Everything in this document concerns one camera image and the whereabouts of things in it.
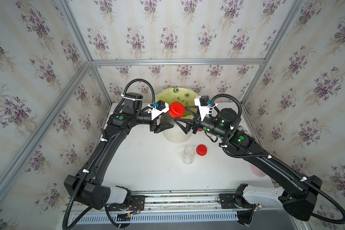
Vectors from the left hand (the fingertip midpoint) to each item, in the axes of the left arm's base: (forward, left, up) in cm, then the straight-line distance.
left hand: (170, 118), depth 66 cm
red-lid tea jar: (-4, -11, -31) cm, 33 cm away
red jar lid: (0, -21, -33) cm, 39 cm away
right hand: (-3, -6, +7) cm, 10 cm away
